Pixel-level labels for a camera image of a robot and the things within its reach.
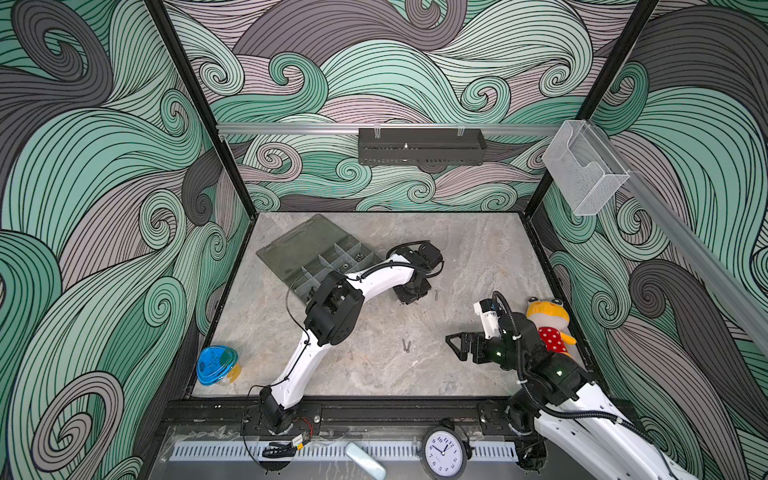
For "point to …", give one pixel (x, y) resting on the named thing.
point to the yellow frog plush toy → (551, 318)
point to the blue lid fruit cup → (218, 365)
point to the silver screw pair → (404, 347)
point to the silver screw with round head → (436, 294)
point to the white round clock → (444, 451)
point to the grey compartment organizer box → (312, 249)
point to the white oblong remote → (365, 461)
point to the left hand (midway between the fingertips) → (422, 294)
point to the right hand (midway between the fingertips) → (457, 340)
